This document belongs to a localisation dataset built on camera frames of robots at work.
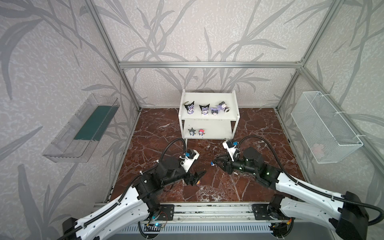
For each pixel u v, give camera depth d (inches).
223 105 28.8
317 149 28.6
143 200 19.1
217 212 29.7
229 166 24.6
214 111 27.3
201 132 32.5
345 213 15.9
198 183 32.1
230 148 25.3
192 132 32.5
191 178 23.4
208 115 28.5
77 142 24.8
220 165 26.6
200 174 24.3
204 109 27.3
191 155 22.8
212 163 28.5
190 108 27.1
